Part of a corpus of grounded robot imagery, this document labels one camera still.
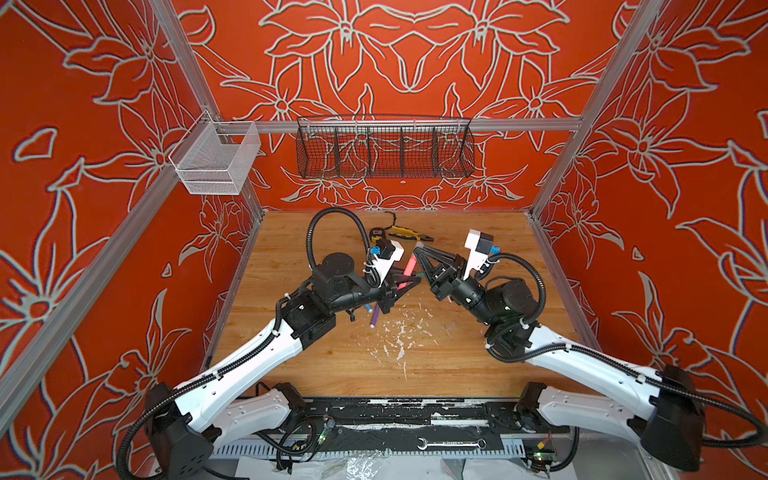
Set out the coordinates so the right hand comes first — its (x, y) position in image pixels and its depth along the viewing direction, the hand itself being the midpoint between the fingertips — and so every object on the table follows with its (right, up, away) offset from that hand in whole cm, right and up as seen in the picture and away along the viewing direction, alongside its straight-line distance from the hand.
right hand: (412, 255), depth 56 cm
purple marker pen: (-8, -21, +35) cm, 41 cm away
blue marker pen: (-8, -11, +4) cm, 14 cm away
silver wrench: (+18, -46, +14) cm, 51 cm away
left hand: (+1, -4, +6) cm, 8 cm away
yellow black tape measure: (-8, +5, +54) cm, 55 cm away
